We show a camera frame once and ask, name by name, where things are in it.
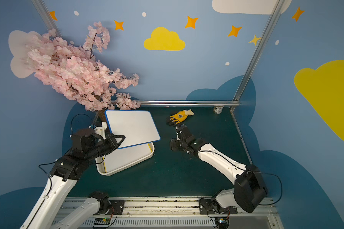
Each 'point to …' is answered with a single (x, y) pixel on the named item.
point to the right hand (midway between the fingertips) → (175, 142)
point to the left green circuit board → (102, 221)
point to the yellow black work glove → (182, 115)
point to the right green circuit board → (222, 222)
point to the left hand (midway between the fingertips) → (125, 135)
